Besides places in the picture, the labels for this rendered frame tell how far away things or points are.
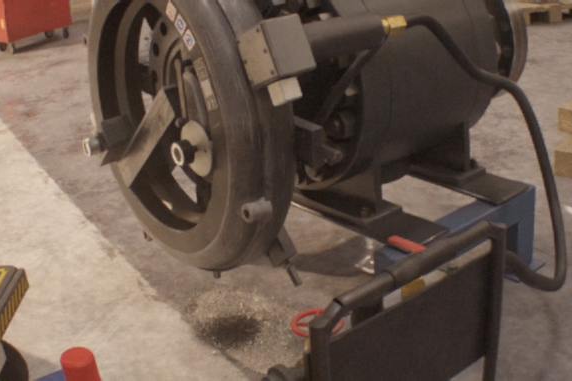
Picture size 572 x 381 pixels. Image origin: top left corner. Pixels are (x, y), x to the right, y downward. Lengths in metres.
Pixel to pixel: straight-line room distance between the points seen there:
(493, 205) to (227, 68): 0.86
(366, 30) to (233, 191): 0.40
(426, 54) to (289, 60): 0.56
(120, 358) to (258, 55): 0.92
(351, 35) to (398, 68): 0.33
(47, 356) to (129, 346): 0.23
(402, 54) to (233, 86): 0.50
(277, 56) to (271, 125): 0.16
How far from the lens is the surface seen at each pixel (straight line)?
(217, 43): 1.45
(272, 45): 1.35
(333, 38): 1.44
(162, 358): 1.95
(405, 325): 1.11
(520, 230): 2.12
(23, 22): 7.01
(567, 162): 2.85
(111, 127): 1.84
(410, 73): 1.81
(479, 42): 2.00
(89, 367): 0.68
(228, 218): 1.55
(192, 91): 1.54
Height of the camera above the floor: 1.05
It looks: 21 degrees down
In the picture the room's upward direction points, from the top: 6 degrees counter-clockwise
